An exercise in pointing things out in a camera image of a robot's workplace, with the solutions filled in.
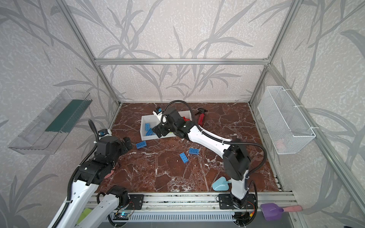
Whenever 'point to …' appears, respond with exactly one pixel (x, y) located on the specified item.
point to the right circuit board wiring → (243, 218)
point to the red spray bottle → (201, 116)
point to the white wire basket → (288, 131)
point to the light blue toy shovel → (221, 184)
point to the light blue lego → (147, 127)
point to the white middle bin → (169, 134)
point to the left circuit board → (121, 216)
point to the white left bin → (153, 120)
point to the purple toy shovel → (272, 212)
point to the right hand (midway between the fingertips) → (158, 119)
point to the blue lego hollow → (194, 151)
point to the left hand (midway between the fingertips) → (125, 137)
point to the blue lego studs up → (184, 157)
